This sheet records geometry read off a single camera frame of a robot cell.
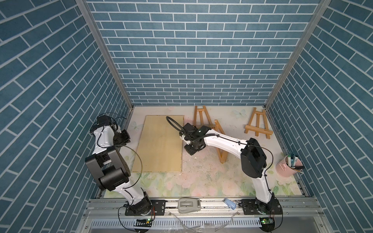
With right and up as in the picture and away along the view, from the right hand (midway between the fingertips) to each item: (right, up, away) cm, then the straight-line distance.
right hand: (190, 151), depth 88 cm
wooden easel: (+8, +27, +28) cm, 40 cm away
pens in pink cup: (+58, -4, -7) cm, 58 cm away
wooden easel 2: (+49, +12, +17) cm, 53 cm away
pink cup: (+53, -8, -8) cm, 54 cm away
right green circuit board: (+39, -33, -17) cm, 54 cm away
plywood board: (-20, +1, +6) cm, 21 cm away
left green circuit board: (-21, -32, -16) cm, 42 cm away
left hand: (-36, +7, -1) cm, 37 cm away
